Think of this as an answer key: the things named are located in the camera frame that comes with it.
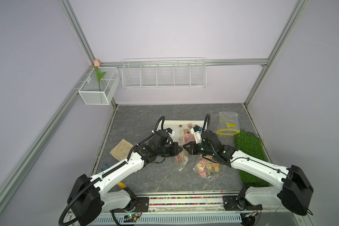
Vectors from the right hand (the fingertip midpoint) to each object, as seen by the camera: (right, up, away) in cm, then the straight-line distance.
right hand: (182, 145), depth 77 cm
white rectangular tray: (-3, +9, +30) cm, 32 cm away
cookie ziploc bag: (+36, +11, +26) cm, 46 cm away
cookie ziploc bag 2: (0, -7, -2) cm, 8 cm away
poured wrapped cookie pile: (+4, +2, +19) cm, 20 cm away
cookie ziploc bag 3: (+15, -14, +8) cm, 22 cm away
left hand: (0, -2, -2) cm, 3 cm away
